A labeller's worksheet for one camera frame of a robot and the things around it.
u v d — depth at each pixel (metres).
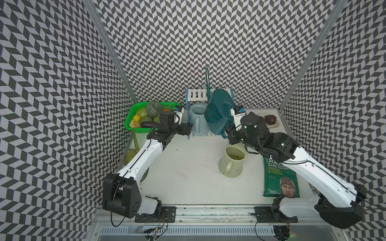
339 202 0.39
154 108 1.03
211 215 0.75
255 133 0.44
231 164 0.71
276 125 1.04
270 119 1.06
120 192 0.41
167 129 0.63
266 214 0.73
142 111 1.08
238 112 0.54
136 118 1.02
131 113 1.07
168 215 0.72
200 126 0.92
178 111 0.73
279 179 0.79
